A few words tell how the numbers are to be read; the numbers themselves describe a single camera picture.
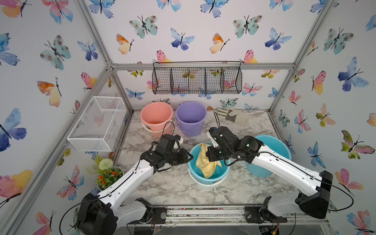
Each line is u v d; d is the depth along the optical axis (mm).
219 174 690
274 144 815
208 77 961
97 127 867
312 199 400
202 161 725
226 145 518
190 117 953
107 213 379
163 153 599
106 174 698
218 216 754
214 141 554
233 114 1183
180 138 750
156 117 996
